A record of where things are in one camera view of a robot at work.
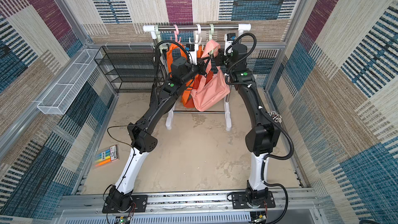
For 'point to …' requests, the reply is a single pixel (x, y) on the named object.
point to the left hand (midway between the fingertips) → (210, 57)
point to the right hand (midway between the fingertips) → (221, 51)
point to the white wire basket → (58, 99)
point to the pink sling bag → (215, 85)
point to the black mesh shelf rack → (134, 66)
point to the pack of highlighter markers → (107, 156)
